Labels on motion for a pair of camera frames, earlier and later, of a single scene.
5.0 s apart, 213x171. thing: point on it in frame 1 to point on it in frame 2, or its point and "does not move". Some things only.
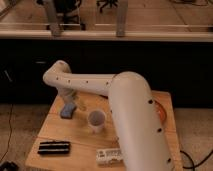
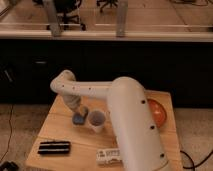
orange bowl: (162, 112) does not move
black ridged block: (54, 147) does not move
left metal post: (55, 26) does not move
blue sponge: (68, 110) to (78, 118)
